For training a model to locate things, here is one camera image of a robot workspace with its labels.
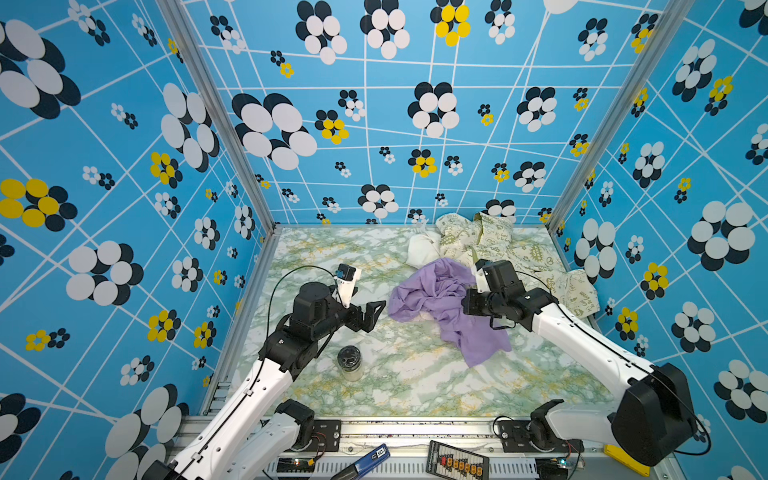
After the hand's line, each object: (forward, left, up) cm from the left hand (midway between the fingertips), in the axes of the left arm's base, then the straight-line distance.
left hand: (372, 295), depth 73 cm
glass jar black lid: (-12, +6, -13) cm, 19 cm away
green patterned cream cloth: (+36, -37, -17) cm, 54 cm away
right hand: (+5, -25, -10) cm, 28 cm away
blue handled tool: (-33, +1, -19) cm, 38 cm away
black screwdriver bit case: (-32, -19, -21) cm, 43 cm away
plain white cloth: (+35, -17, -22) cm, 45 cm away
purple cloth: (+10, -19, -13) cm, 25 cm away
